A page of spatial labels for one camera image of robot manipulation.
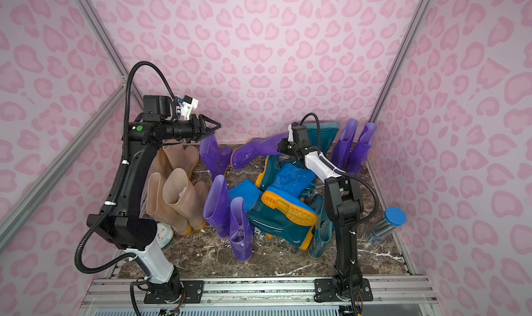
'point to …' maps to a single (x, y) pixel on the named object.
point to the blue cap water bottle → (394, 217)
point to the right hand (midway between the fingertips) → (279, 142)
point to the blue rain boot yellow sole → (284, 192)
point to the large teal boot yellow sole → (276, 213)
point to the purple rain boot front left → (217, 211)
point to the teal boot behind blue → (269, 173)
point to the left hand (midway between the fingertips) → (219, 126)
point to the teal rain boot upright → (327, 131)
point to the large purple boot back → (243, 153)
